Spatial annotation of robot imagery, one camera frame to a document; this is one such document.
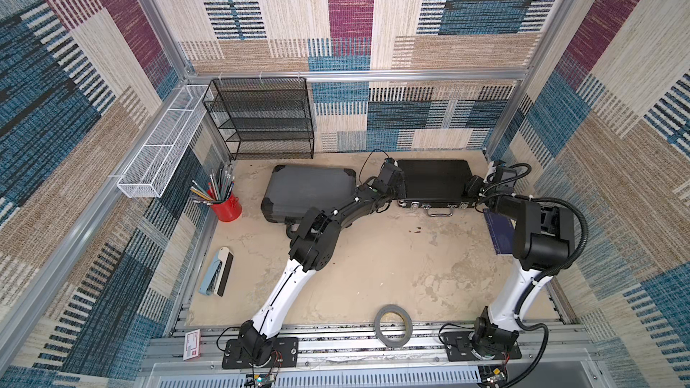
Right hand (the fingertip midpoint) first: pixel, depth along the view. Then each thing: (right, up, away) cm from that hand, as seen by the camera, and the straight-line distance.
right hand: (472, 185), depth 103 cm
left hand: (-24, -2, -2) cm, 24 cm away
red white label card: (-90, -43, -29) cm, 103 cm away
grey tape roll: (-30, -38, -27) cm, 56 cm away
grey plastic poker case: (-66, -1, -8) cm, 67 cm away
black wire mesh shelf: (-81, +27, +6) cm, 86 cm away
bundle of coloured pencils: (-93, -2, -6) cm, 93 cm away
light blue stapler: (-88, -28, -18) cm, 94 cm away
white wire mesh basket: (-99, +7, -30) cm, 104 cm away
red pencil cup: (-92, -9, -1) cm, 92 cm away
